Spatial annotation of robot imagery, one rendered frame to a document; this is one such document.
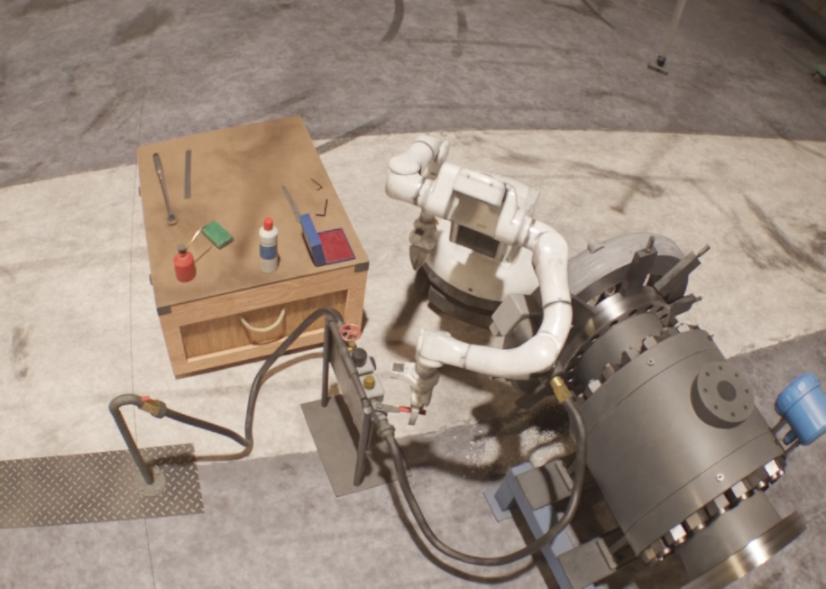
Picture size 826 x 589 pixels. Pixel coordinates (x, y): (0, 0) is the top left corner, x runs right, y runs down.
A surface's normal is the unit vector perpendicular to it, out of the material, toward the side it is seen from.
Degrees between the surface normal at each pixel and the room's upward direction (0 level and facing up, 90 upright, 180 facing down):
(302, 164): 0
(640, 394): 42
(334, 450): 0
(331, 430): 0
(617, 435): 68
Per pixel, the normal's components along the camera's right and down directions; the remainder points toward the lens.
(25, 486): 0.13, -0.65
